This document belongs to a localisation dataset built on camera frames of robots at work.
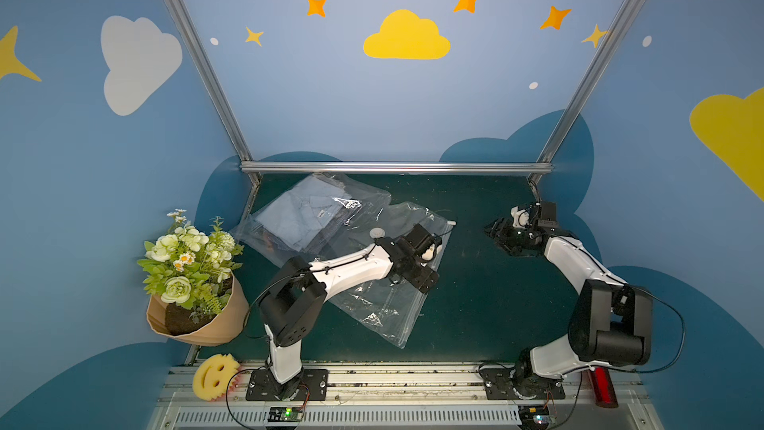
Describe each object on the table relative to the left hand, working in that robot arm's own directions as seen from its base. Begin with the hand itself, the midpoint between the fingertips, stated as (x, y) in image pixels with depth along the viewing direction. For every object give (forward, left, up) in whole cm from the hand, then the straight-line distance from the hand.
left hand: (430, 275), depth 85 cm
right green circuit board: (-33, -24, -9) cm, 41 cm away
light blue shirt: (+23, +45, -3) cm, 51 cm away
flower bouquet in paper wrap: (-11, +57, +18) cm, 61 cm away
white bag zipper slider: (+25, -11, -9) cm, 29 cm away
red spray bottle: (-27, -41, -5) cm, 50 cm away
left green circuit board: (-34, +37, -9) cm, 51 cm away
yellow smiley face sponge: (-27, +55, -4) cm, 61 cm away
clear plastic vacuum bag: (-7, +12, -7) cm, 16 cm away
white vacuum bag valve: (+20, +16, -8) cm, 27 cm away
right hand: (+14, -20, +3) cm, 25 cm away
